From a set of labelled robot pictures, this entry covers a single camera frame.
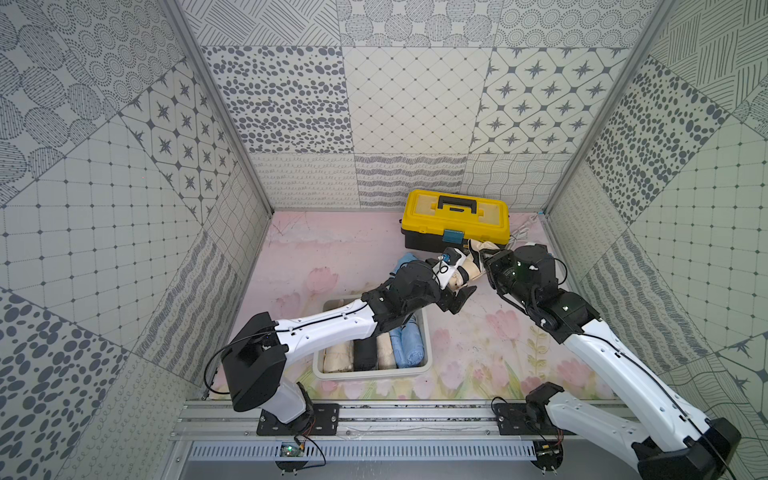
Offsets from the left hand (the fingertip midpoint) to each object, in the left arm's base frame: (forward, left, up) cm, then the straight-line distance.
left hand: (465, 268), depth 72 cm
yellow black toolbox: (+26, +5, -11) cm, 29 cm away
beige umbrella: (-17, +32, -16) cm, 39 cm away
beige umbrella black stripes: (-13, +20, -21) cm, 32 cm away
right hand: (+4, -4, 0) cm, 6 cm away
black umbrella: (-14, +25, -21) cm, 36 cm away
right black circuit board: (-34, -21, -30) cm, 50 cm away
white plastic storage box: (-18, +14, -21) cm, 31 cm away
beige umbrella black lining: (-1, -1, +2) cm, 2 cm away
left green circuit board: (-35, +42, -28) cm, 62 cm away
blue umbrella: (-11, +17, -21) cm, 29 cm away
